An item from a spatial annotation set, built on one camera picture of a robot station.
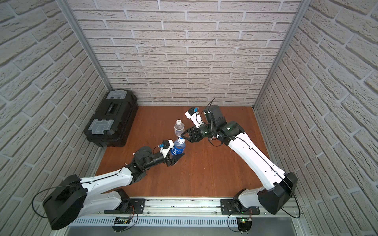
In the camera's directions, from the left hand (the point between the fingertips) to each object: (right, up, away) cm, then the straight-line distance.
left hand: (182, 147), depth 75 cm
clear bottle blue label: (-1, +1, -6) cm, 7 cm away
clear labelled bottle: (-3, +9, +17) cm, 20 cm away
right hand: (+4, +8, -5) cm, 10 cm away
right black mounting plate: (+24, -30, -2) cm, 39 cm away
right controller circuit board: (+31, -37, -4) cm, 49 cm away
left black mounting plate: (-25, -26, -8) cm, 37 cm away
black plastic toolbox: (-45, +10, +10) cm, 47 cm away
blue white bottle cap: (0, +5, -9) cm, 10 cm away
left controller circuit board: (-31, -37, -2) cm, 48 cm away
